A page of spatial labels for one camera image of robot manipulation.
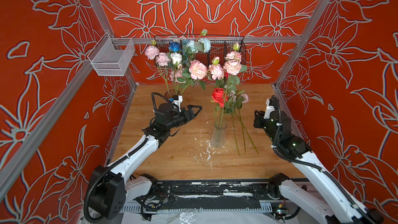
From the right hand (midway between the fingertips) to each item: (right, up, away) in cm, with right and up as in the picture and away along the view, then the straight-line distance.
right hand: (254, 110), depth 74 cm
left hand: (-27, 0, 0) cm, 27 cm away
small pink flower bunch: (+1, +6, +33) cm, 34 cm away
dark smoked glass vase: (-44, +9, +15) cm, 47 cm away
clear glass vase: (-16, -16, +10) cm, 25 cm away
